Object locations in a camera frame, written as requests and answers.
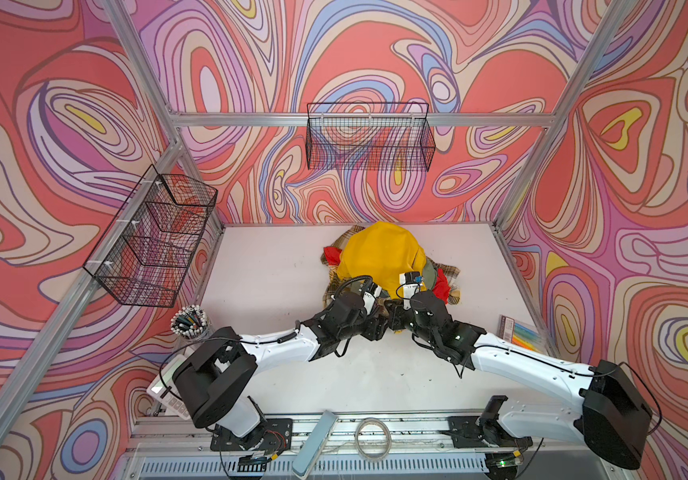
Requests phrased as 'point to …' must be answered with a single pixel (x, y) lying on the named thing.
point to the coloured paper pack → (519, 333)
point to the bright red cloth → (441, 287)
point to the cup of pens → (190, 321)
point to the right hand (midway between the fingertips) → (386, 309)
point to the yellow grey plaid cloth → (451, 272)
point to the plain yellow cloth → (383, 253)
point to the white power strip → (309, 452)
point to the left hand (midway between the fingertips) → (388, 315)
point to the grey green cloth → (430, 274)
